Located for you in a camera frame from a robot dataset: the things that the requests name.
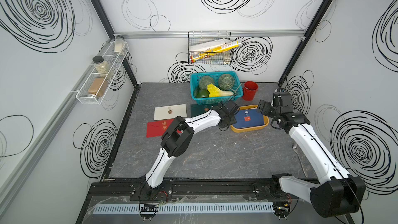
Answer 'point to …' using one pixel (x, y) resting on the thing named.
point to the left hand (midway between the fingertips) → (232, 121)
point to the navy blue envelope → (248, 117)
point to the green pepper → (202, 93)
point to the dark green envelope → (197, 109)
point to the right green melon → (226, 81)
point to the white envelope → (170, 112)
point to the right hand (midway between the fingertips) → (269, 106)
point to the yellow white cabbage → (214, 92)
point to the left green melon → (204, 81)
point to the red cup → (250, 87)
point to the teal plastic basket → (238, 93)
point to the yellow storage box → (237, 130)
